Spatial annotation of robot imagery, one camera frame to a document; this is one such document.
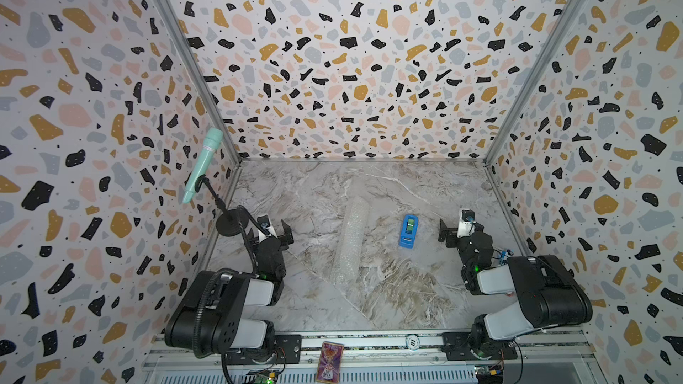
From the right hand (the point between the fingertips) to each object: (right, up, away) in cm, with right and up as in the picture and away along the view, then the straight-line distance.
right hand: (463, 219), depth 91 cm
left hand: (-64, -1, -3) cm, 64 cm away
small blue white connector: (+15, -13, +1) cm, 20 cm away
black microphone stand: (-83, -2, +9) cm, 83 cm away
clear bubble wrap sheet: (-39, -11, -6) cm, 41 cm away
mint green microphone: (-79, +25, -13) cm, 83 cm away
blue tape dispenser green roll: (-18, -5, +4) cm, 19 cm away
